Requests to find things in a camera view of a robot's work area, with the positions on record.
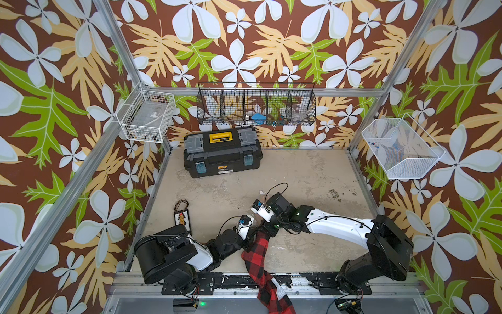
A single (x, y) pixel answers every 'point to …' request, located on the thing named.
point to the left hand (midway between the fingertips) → (258, 226)
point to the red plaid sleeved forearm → (269, 293)
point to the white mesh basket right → (405, 150)
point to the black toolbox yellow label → (221, 152)
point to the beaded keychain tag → (182, 214)
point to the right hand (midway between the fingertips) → (259, 224)
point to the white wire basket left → (145, 115)
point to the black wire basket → (253, 103)
